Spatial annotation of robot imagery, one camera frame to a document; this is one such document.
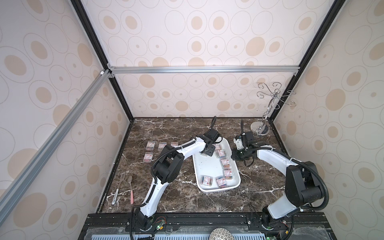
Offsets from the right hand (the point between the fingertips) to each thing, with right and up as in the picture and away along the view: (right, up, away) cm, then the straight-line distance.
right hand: (238, 156), depth 92 cm
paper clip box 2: (-10, +1, +5) cm, 11 cm away
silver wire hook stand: (+23, +18, +18) cm, 34 cm away
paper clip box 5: (-20, -13, -7) cm, 25 cm away
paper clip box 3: (-8, -4, 0) cm, 9 cm away
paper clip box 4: (-7, -10, -5) cm, 13 cm away
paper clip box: (-12, +5, +7) cm, 15 cm away
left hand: (-16, +4, +6) cm, 18 cm away
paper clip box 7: (-57, +6, +7) cm, 57 cm away
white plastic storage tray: (-12, -10, 0) cm, 16 cm away
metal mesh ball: (-15, -32, -24) cm, 42 cm away
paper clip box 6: (-12, -14, -7) cm, 20 cm away
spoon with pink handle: (-65, -13, -5) cm, 67 cm away
